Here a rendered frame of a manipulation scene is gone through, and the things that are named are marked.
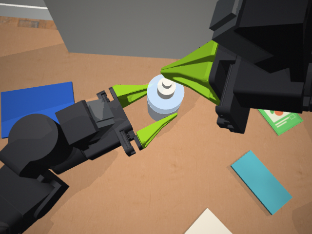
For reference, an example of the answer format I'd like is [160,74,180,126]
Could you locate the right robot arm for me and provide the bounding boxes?
[209,0,312,114]

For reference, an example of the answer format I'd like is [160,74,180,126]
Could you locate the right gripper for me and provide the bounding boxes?
[160,40,250,134]

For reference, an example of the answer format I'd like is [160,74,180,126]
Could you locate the teal flat rectangular panel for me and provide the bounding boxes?
[231,150,292,215]

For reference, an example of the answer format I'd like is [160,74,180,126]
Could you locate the blue flat rectangular panel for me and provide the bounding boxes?
[1,82,75,138]

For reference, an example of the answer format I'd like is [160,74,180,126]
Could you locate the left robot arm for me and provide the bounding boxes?
[0,99,122,234]

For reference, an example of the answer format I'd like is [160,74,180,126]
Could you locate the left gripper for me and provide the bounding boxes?
[96,84,177,157]

